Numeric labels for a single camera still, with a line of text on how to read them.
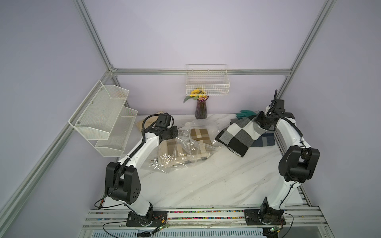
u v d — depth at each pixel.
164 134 0.63
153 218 0.73
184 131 0.91
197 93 1.00
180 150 0.91
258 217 0.73
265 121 0.79
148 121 0.76
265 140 1.01
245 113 1.22
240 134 0.98
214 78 1.06
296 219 0.75
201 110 1.11
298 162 0.50
